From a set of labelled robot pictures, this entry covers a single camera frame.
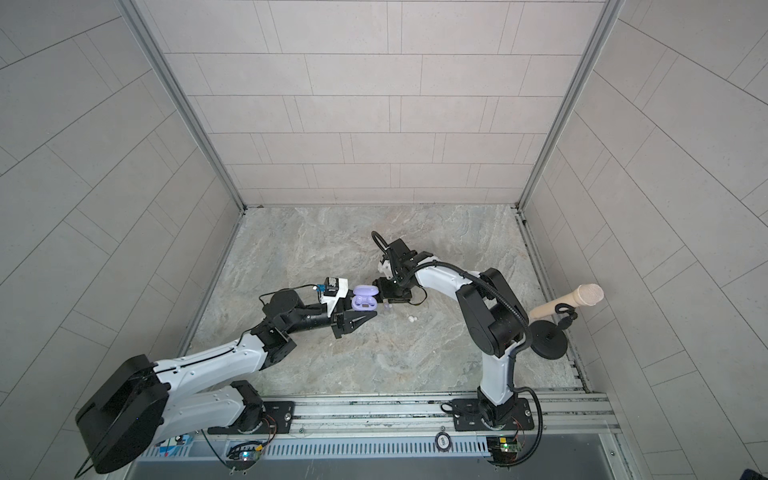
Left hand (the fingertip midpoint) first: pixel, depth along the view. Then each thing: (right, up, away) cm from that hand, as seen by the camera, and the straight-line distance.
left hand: (378, 311), depth 67 cm
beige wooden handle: (+45, +5, -5) cm, 45 cm away
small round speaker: (+15, -31, +2) cm, 35 cm away
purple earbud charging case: (-3, +3, -1) cm, 4 cm away
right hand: (-2, -3, +21) cm, 22 cm away
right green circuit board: (+29, -32, +1) cm, 43 cm away
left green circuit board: (-30, -32, -1) cm, 44 cm away
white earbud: (+9, -8, +21) cm, 24 cm away
